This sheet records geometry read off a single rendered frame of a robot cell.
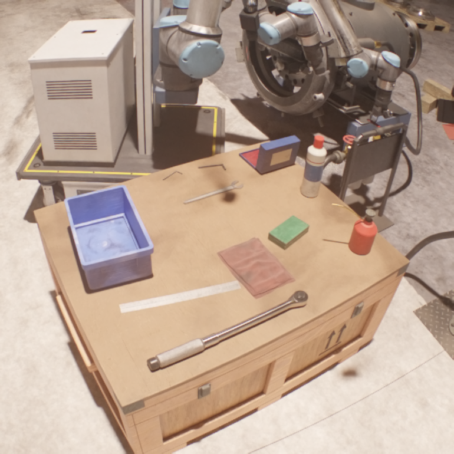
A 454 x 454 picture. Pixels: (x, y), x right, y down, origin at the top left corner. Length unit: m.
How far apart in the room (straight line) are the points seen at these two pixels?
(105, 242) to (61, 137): 0.71
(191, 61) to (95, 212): 0.57
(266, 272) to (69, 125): 1.06
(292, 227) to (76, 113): 0.99
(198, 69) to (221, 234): 0.54
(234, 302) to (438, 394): 0.96
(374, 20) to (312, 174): 1.46
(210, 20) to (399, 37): 1.66
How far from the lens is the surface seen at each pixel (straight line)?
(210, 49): 1.52
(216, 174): 1.69
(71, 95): 1.89
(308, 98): 2.46
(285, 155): 1.72
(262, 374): 1.40
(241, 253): 1.37
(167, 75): 1.74
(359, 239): 1.43
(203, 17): 1.51
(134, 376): 1.12
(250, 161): 1.77
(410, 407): 1.77
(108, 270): 1.25
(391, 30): 2.90
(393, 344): 1.90
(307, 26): 1.73
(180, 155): 2.07
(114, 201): 1.46
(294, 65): 2.44
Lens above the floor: 1.44
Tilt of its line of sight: 40 degrees down
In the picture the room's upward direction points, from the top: 3 degrees clockwise
